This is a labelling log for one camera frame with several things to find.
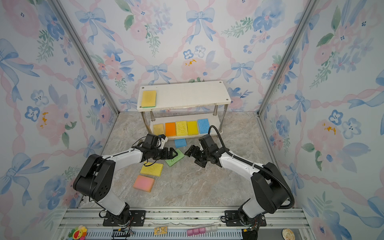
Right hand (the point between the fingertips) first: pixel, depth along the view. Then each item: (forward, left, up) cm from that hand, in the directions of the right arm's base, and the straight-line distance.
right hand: (188, 155), depth 85 cm
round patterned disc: (-35, -48, -11) cm, 60 cm away
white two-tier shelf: (+19, -1, +24) cm, 30 cm away
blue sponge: (+25, -10, -3) cm, 27 cm away
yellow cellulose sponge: (+22, +5, -3) cm, 23 cm away
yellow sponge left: (-5, +20, -9) cm, 22 cm away
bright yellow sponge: (+24, -2, -3) cm, 24 cm away
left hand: (+4, +10, -5) cm, 12 cm away
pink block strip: (-35, -7, -8) cm, 36 cm away
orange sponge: (+21, +13, -2) cm, 24 cm away
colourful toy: (-36, +49, -8) cm, 62 cm away
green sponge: (+5, +6, -8) cm, 11 cm away
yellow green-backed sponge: (+19, +20, +26) cm, 38 cm away
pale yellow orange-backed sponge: (+21, +21, -2) cm, 30 cm away
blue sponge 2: (+14, +6, -8) cm, 18 cm away
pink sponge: (-13, +25, -9) cm, 29 cm away
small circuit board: (-34, +11, -9) cm, 37 cm away
